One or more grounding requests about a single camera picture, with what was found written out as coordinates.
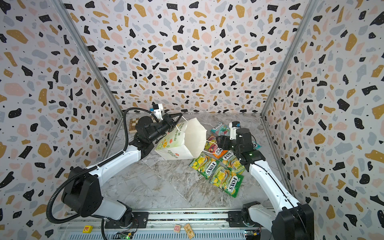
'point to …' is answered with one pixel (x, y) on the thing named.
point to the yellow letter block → (87, 229)
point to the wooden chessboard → (133, 123)
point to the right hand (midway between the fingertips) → (219, 135)
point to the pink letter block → (177, 228)
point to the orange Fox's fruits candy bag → (219, 152)
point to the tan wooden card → (189, 232)
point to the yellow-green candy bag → (231, 160)
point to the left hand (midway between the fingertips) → (182, 112)
